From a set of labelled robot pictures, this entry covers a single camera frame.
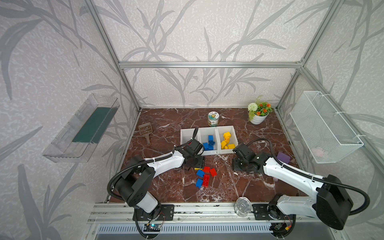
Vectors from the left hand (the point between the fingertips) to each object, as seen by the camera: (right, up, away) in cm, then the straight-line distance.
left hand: (202, 159), depth 88 cm
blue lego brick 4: (-2, -12, -6) cm, 13 cm away
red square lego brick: (+3, -6, -1) cm, 6 cm away
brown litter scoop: (-41, +17, +19) cm, 48 cm away
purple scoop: (+50, 0, +3) cm, 50 cm away
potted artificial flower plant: (+39, +29, +14) cm, 51 cm away
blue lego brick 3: (-1, -8, -2) cm, 8 cm away
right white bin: (+14, +7, +7) cm, 17 cm away
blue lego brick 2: (+6, +9, +8) cm, 13 cm away
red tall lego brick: (+6, -7, -2) cm, 10 cm away
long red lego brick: (+2, -10, -5) cm, 12 cm away
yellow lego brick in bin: (+17, +13, +12) cm, 24 cm away
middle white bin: (+5, +12, +12) cm, 17 cm away
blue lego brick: (+3, +6, +8) cm, 11 cm away
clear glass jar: (+19, -18, -18) cm, 32 cm away
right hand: (+19, 0, -3) cm, 19 cm away
